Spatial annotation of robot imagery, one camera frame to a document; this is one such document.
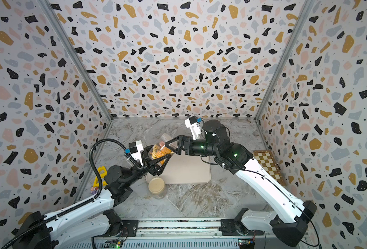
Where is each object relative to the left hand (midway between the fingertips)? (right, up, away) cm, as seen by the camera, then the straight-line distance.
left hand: (167, 151), depth 60 cm
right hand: (+2, +2, -1) cm, 3 cm away
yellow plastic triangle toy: (-45, -21, +28) cm, 57 cm away
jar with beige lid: (-8, -20, +16) cm, 27 cm away
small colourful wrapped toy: (-43, -24, +22) cm, 54 cm away
